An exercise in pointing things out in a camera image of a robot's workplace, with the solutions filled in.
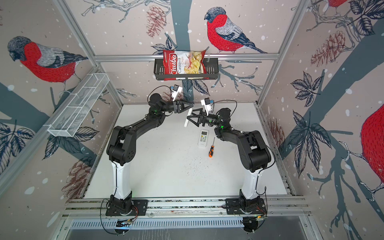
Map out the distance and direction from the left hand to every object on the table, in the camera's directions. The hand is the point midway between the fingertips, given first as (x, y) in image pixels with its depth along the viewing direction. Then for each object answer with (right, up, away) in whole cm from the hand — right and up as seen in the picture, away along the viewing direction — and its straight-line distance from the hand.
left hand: (192, 107), depth 77 cm
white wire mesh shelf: (-61, -5, -4) cm, 61 cm away
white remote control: (-1, -2, 0) cm, 3 cm away
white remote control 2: (+7, -20, +22) cm, 31 cm away
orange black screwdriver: (+12, -27, +16) cm, 33 cm away
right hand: (-3, -7, +4) cm, 8 cm away
